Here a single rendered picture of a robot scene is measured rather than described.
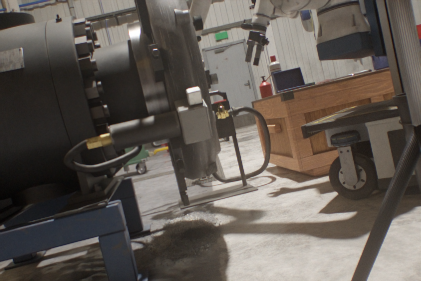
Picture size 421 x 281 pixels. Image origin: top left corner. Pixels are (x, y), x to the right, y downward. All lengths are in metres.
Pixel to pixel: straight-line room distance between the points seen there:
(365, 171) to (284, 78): 1.03
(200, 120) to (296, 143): 1.23
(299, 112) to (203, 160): 1.05
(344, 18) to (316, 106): 0.86
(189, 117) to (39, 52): 0.53
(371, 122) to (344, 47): 0.28
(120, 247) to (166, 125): 0.38
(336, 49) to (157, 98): 0.66
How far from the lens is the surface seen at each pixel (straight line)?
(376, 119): 1.73
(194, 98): 1.35
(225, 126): 2.66
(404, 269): 1.20
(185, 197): 1.77
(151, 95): 1.58
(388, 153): 1.75
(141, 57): 1.60
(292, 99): 2.52
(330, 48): 1.78
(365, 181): 1.88
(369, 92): 2.67
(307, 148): 2.54
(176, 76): 1.42
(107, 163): 1.45
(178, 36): 1.45
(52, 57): 1.58
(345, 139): 1.83
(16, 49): 1.63
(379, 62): 3.10
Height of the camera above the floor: 0.43
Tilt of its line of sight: 3 degrees down
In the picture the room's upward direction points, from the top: 13 degrees counter-clockwise
